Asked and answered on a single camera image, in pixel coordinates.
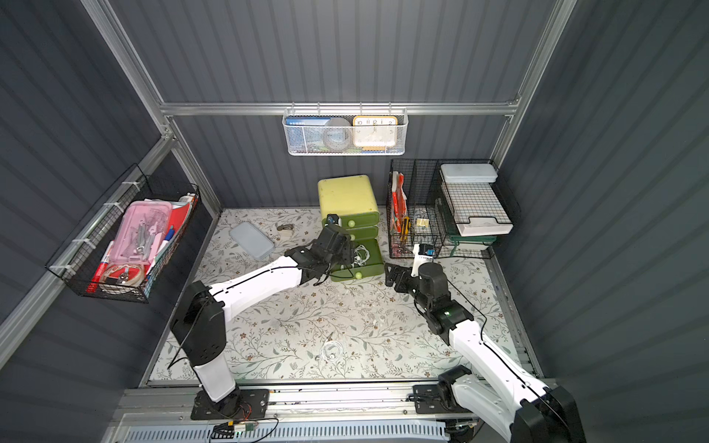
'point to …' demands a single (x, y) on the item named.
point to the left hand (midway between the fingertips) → (349, 248)
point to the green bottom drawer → (367, 263)
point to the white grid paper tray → (477, 209)
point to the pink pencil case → (141, 232)
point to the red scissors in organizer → (398, 199)
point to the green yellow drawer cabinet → (353, 202)
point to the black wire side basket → (84, 263)
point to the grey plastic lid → (251, 238)
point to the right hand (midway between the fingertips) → (404, 265)
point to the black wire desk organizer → (438, 209)
